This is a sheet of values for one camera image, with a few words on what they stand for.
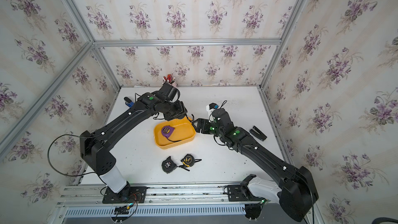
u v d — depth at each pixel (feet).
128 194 2.28
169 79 3.67
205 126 2.21
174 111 2.30
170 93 2.05
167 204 2.35
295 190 1.26
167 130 3.04
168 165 2.57
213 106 2.30
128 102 3.43
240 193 2.17
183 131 3.15
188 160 2.64
